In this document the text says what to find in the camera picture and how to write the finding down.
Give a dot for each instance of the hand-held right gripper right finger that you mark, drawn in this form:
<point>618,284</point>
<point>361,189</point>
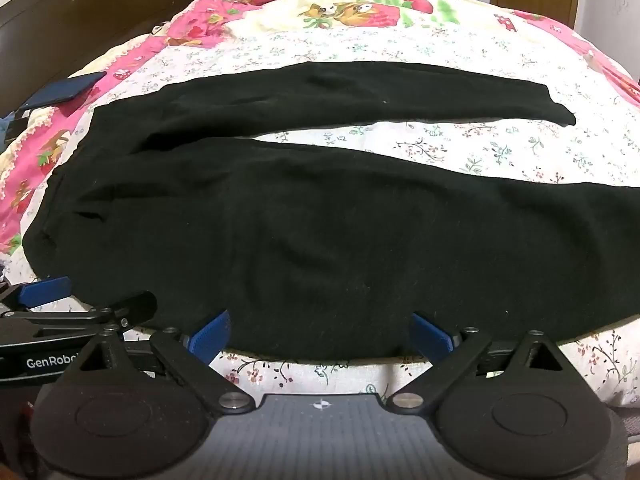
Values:
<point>430,332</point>

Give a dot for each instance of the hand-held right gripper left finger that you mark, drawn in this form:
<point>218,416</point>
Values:
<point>210,335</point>

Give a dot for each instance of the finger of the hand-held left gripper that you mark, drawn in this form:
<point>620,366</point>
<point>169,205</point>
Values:
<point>135,305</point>
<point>47,290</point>

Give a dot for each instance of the black pants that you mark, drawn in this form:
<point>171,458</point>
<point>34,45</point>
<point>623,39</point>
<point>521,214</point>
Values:
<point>280,240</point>

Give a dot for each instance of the dark blue phone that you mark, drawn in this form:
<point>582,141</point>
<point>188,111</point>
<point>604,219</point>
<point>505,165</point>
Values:
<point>60,91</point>

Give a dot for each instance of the dark wooden headboard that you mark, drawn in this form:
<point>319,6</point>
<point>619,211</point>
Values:
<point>75,15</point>

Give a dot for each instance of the floral printed blanket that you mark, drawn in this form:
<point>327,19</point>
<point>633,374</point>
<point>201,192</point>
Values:
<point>380,45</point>

